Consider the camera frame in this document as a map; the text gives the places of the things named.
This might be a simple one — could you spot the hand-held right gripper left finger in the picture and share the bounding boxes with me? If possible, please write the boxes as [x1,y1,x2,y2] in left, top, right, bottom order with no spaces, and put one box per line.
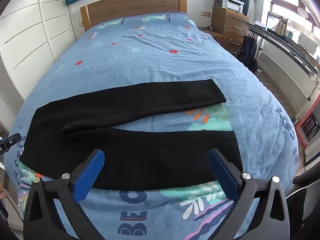
[23,149,110,240]

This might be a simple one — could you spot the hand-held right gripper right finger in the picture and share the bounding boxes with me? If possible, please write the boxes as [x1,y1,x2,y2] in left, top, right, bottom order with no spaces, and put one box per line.
[207,149,292,240]

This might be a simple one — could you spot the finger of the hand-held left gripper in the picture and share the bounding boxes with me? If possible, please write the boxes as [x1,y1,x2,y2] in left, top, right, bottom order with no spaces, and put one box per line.
[5,133,21,148]

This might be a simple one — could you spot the black pants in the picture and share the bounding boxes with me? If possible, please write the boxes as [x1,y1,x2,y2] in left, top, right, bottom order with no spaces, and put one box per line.
[19,79,243,190]

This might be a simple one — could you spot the white mesh chair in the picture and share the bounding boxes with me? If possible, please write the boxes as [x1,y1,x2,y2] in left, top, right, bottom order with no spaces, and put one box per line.
[285,179,320,240]

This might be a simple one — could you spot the white wardrobe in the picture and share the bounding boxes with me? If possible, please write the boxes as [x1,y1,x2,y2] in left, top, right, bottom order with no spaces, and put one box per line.
[0,0,83,101]

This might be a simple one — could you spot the dark tote bag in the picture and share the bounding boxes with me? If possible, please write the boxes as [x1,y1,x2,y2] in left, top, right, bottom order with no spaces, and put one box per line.
[239,32,258,64]

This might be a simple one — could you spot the blue printed bed sheet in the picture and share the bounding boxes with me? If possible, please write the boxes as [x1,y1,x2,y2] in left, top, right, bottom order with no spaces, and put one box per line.
[6,12,299,240]

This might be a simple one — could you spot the wooden nightstand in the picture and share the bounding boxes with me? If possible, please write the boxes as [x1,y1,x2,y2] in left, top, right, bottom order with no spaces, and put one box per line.
[200,26,223,46]

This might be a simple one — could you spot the metal drying rack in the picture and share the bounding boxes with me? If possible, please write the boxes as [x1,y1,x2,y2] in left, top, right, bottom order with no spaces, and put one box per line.
[246,21,320,102]

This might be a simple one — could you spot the wooden dresser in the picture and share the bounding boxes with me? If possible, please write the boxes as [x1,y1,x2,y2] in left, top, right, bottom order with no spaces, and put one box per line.
[211,6,251,53]

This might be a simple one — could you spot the white printer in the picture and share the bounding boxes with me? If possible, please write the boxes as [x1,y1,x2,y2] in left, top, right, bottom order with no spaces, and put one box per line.
[214,0,245,13]

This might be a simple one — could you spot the wooden headboard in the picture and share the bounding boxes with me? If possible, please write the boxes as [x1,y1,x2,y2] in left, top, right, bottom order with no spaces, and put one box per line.
[80,0,187,32]

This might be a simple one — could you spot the red frame shelf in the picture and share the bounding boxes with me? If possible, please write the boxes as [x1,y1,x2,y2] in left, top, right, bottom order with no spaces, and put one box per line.
[296,102,320,170]

